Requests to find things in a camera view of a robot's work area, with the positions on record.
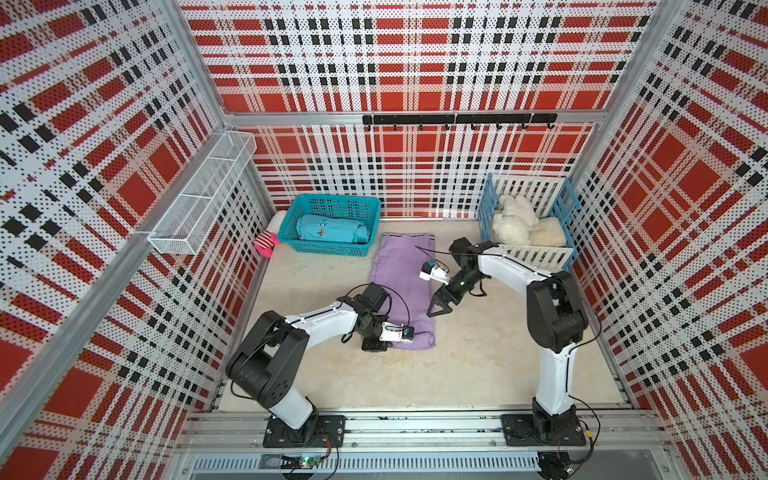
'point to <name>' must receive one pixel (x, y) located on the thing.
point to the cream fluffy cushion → (548, 232)
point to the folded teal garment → (332, 229)
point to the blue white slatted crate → (552, 197)
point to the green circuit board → (299, 462)
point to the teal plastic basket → (364, 208)
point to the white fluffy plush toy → (511, 224)
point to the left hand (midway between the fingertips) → (389, 336)
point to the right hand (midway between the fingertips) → (441, 305)
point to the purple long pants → (396, 268)
